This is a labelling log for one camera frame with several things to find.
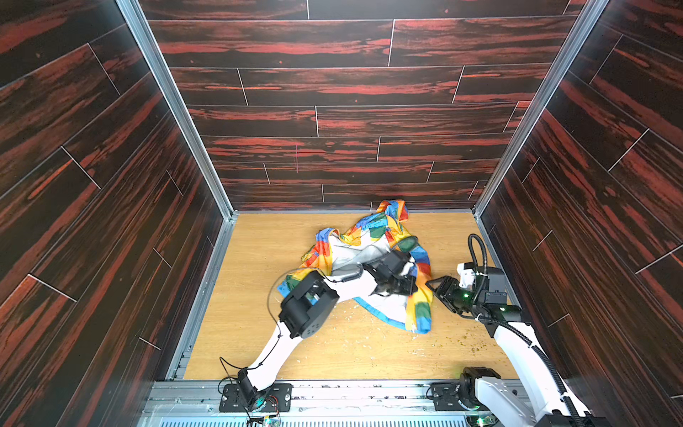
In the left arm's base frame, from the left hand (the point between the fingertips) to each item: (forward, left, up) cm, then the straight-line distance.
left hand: (420, 288), depth 91 cm
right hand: (-3, -2, +8) cm, 9 cm away
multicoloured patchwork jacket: (+13, +27, 0) cm, 31 cm away
